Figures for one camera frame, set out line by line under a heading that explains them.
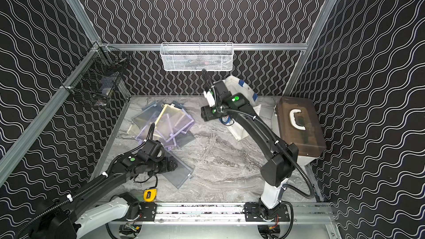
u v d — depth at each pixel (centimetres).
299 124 80
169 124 102
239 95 55
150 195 78
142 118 104
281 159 43
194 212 76
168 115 103
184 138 98
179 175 85
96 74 93
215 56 103
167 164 73
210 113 69
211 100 68
